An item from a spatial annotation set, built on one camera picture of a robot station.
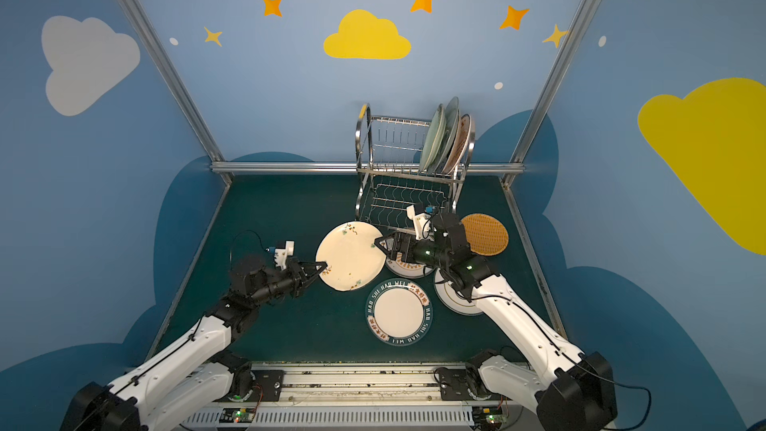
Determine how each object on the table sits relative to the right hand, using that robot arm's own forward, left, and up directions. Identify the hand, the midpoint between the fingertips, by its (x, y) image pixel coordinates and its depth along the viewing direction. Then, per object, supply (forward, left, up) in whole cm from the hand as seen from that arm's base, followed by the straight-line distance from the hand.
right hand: (388, 240), depth 74 cm
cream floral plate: (-1, +10, -6) cm, 12 cm away
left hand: (-6, +15, -6) cm, 17 cm away
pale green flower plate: (+35, -12, +5) cm, 38 cm away
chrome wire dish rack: (+41, 0, -20) cm, 45 cm away
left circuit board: (-36, +35, -24) cm, 56 cm away
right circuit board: (-33, -26, -25) cm, 49 cm away
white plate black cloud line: (-5, -19, -24) cm, 31 cm away
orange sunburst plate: (+5, -6, -25) cm, 26 cm away
